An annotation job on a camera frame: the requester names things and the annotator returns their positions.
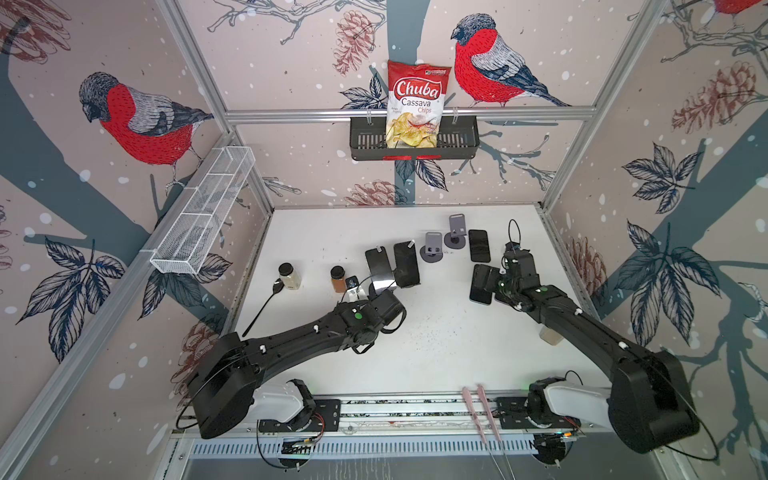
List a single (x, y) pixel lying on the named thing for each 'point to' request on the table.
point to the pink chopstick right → (483, 394)
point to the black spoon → (277, 287)
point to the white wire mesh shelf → (186, 245)
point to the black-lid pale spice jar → (291, 280)
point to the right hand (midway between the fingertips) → (485, 277)
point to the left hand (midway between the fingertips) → (373, 313)
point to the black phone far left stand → (380, 271)
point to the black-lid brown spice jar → (337, 273)
